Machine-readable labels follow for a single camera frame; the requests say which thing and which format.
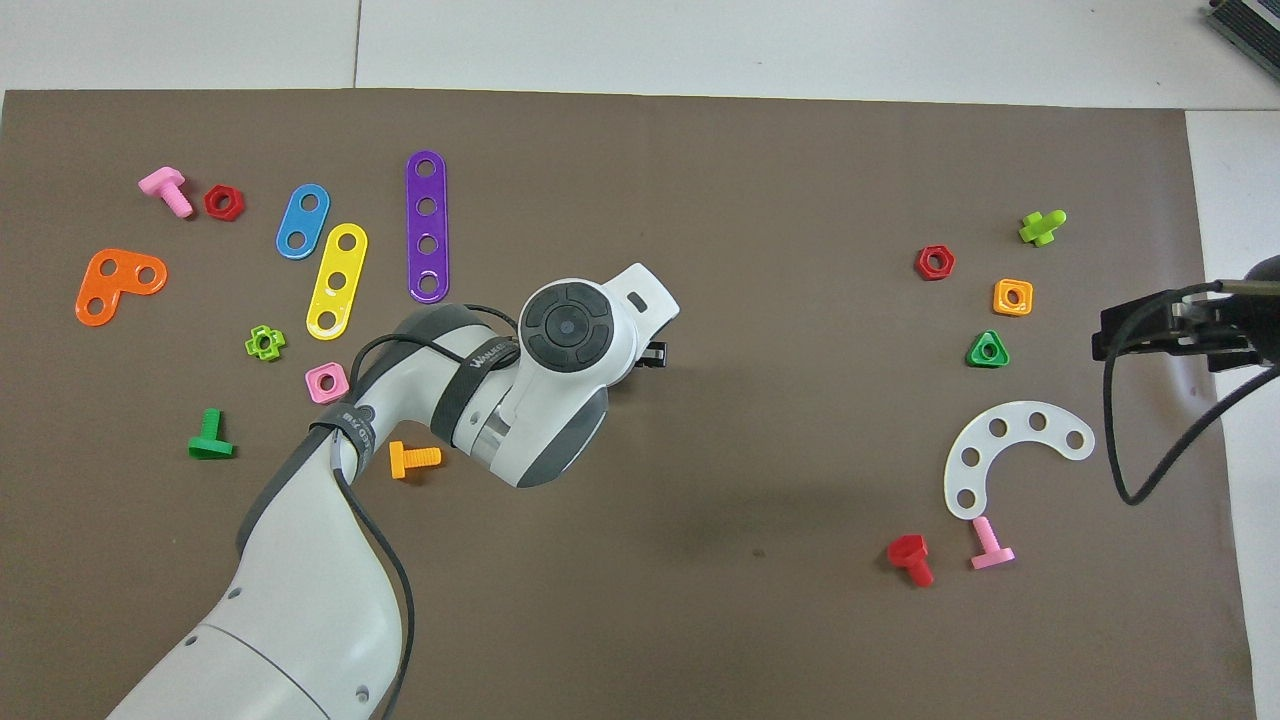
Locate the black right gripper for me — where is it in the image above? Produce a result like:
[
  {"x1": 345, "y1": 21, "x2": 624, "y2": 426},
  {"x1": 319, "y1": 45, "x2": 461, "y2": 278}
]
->
[{"x1": 1091, "y1": 288, "x2": 1280, "y2": 374}]

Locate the lime green cross-head screw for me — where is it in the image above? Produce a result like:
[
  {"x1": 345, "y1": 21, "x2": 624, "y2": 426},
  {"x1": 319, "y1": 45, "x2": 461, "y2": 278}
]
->
[{"x1": 1018, "y1": 209, "x2": 1068, "y2": 248}]

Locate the white curved five-hole plate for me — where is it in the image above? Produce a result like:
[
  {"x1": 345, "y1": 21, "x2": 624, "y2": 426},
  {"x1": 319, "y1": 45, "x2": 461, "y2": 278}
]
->
[{"x1": 943, "y1": 401, "x2": 1097, "y2": 522}]

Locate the brown paper table mat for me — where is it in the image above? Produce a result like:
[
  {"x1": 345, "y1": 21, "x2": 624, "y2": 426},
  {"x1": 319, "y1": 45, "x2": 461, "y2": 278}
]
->
[{"x1": 0, "y1": 88, "x2": 1259, "y2": 720}]

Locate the pink square-head plastic screw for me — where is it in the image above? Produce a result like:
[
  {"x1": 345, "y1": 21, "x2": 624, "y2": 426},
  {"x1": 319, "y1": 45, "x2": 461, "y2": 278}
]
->
[
  {"x1": 969, "y1": 516, "x2": 1017, "y2": 572},
  {"x1": 138, "y1": 166, "x2": 195, "y2": 219}
]

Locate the purple four-hole plastic plate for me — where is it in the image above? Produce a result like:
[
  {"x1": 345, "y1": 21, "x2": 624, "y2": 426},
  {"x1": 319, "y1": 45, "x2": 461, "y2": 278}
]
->
[{"x1": 405, "y1": 150, "x2": 451, "y2": 304}]

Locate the orange plastic screw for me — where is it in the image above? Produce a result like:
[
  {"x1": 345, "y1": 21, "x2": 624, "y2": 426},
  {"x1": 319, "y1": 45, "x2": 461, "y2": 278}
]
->
[{"x1": 388, "y1": 440, "x2": 443, "y2": 480}]

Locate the red hex-head plastic screw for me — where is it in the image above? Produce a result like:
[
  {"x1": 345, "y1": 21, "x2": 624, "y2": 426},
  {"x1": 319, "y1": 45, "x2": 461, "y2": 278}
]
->
[{"x1": 886, "y1": 534, "x2": 936, "y2": 589}]

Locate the yellow three-hole plastic plate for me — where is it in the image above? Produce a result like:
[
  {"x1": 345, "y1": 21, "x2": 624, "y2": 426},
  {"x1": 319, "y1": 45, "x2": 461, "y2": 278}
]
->
[{"x1": 305, "y1": 222, "x2": 369, "y2": 342}]

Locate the grey vented metal device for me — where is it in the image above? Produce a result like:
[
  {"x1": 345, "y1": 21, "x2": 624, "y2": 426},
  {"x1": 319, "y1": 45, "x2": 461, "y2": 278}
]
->
[{"x1": 1203, "y1": 0, "x2": 1280, "y2": 58}]

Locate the pink square plastic nut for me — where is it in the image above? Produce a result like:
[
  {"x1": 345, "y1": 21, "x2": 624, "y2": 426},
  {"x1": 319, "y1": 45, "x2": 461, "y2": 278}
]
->
[{"x1": 304, "y1": 361, "x2": 352, "y2": 405}]

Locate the blue two-hole plastic plate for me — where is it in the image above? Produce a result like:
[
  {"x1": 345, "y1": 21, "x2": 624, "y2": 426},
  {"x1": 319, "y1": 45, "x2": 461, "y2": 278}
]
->
[{"x1": 275, "y1": 183, "x2": 331, "y2": 261}]

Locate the green plastic screw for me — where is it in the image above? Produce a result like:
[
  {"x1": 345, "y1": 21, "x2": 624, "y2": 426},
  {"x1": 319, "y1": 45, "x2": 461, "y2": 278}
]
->
[{"x1": 187, "y1": 407, "x2": 237, "y2": 461}]

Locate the orange L-shaped plastic plate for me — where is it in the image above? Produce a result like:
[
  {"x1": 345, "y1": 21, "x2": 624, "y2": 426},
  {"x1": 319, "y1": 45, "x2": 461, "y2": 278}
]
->
[{"x1": 75, "y1": 248, "x2": 169, "y2": 328}]

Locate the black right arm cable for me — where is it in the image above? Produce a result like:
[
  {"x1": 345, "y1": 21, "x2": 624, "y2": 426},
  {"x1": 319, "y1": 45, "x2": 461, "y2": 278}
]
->
[{"x1": 1102, "y1": 282, "x2": 1280, "y2": 506}]

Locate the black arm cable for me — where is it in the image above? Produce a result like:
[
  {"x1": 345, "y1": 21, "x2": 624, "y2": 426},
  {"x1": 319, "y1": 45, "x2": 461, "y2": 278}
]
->
[
  {"x1": 330, "y1": 303, "x2": 523, "y2": 720},
  {"x1": 1102, "y1": 282, "x2": 1280, "y2": 506}
]

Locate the black velcro cable strap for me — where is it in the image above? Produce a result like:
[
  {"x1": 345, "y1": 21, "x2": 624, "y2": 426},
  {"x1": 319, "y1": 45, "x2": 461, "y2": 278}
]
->
[
  {"x1": 438, "y1": 335, "x2": 523, "y2": 453},
  {"x1": 308, "y1": 398, "x2": 378, "y2": 471}
]

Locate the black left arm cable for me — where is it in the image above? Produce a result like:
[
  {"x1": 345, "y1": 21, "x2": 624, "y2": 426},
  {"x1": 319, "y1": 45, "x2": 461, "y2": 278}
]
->
[{"x1": 330, "y1": 303, "x2": 523, "y2": 720}]

